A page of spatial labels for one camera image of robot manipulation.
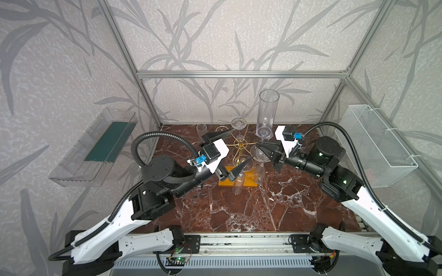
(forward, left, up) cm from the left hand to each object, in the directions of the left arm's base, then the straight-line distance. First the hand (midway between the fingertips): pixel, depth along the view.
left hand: (242, 137), depth 43 cm
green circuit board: (-23, +26, -56) cm, 66 cm away
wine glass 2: (+4, -1, -38) cm, 38 cm away
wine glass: (+24, -1, -21) cm, 32 cm away
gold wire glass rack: (+14, -2, -24) cm, 28 cm away
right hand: (+8, -6, -9) cm, 13 cm away
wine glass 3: (+9, -11, -38) cm, 41 cm away
